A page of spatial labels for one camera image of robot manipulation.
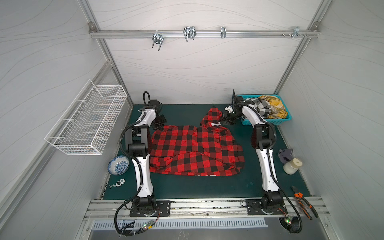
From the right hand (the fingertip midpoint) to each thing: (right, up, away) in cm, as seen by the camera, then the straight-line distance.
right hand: (223, 118), depth 106 cm
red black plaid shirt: (-13, -20, -12) cm, 26 cm away
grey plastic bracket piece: (+35, -22, -16) cm, 45 cm away
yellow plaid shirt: (+38, +6, -3) cm, 39 cm away
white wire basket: (-71, -4, -39) cm, 81 cm away
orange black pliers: (+34, -40, -30) cm, 61 cm away
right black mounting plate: (+10, -44, -32) cm, 56 cm away
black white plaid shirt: (+28, +8, -2) cm, 30 cm away
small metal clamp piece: (-62, -35, -26) cm, 76 cm away
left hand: (-41, -3, -3) cm, 42 cm away
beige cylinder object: (+33, -27, -26) cm, 50 cm away
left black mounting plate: (-37, -45, -33) cm, 66 cm away
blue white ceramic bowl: (-66, -28, -19) cm, 74 cm away
